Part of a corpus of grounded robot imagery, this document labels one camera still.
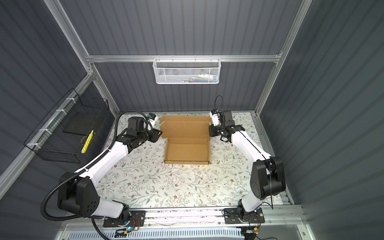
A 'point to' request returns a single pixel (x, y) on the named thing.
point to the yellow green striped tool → (88, 139)
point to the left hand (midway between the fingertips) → (157, 130)
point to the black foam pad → (82, 121)
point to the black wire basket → (67, 133)
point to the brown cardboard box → (189, 142)
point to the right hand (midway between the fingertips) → (211, 128)
